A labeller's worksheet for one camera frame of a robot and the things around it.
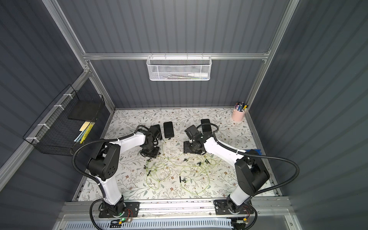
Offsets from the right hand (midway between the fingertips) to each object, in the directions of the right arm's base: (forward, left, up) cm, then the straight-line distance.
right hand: (189, 149), depth 87 cm
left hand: (-2, +22, -8) cm, 24 cm away
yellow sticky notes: (+3, +56, +18) cm, 59 cm away
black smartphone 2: (+21, -13, -6) cm, 25 cm away
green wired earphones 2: (-10, +19, -8) cm, 23 cm away
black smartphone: (+20, +15, -8) cm, 26 cm away
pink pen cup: (+30, -36, 0) cm, 47 cm away
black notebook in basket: (+14, +60, +19) cm, 65 cm away
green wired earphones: (-13, -3, -9) cm, 16 cm away
